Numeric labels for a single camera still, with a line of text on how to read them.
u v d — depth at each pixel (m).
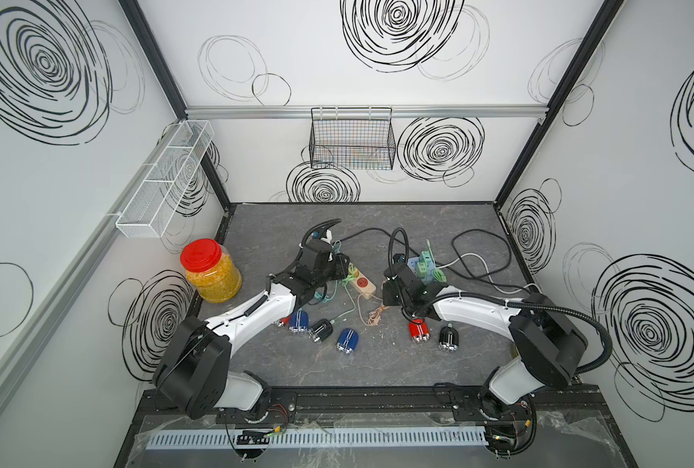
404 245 0.79
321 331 0.84
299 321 0.85
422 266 0.93
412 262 0.98
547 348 0.44
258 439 0.72
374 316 0.88
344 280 0.93
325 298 0.91
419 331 0.84
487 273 0.99
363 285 0.94
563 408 0.74
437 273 0.94
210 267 0.81
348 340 0.82
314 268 0.64
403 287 0.69
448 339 0.82
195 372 0.41
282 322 0.86
